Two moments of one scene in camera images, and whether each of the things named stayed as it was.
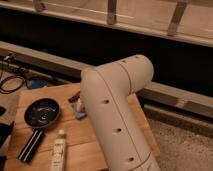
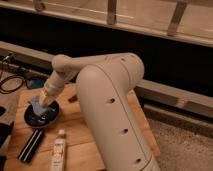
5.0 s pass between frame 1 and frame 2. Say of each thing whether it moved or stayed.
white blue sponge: moved
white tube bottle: stayed
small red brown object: stayed
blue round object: stayed
